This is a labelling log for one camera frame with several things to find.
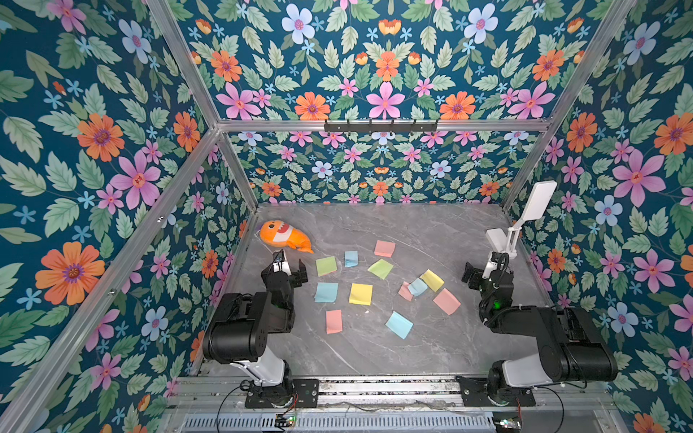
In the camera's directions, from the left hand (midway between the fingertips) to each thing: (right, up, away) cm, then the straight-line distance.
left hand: (287, 260), depth 92 cm
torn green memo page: (+12, -3, +7) cm, 14 cm away
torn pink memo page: (+17, -19, -5) cm, 26 cm away
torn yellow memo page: (+26, -12, +1) cm, 29 cm away
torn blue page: (+22, 0, +10) cm, 24 cm away
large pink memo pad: (+35, +3, +12) cm, 37 cm away
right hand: (+70, -1, -1) cm, 70 cm away
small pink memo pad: (+41, -11, 0) cm, 43 cm away
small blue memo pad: (+46, -10, +1) cm, 47 cm away
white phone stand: (+81, +17, -9) cm, 83 cm away
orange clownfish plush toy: (-5, +9, +9) cm, 14 cm away
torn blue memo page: (+14, -12, +1) cm, 18 cm away
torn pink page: (+56, -14, -2) cm, 57 cm away
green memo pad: (+33, -4, +7) cm, 34 cm away
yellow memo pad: (+51, -7, +4) cm, 52 cm away
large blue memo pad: (+38, -20, -6) cm, 44 cm away
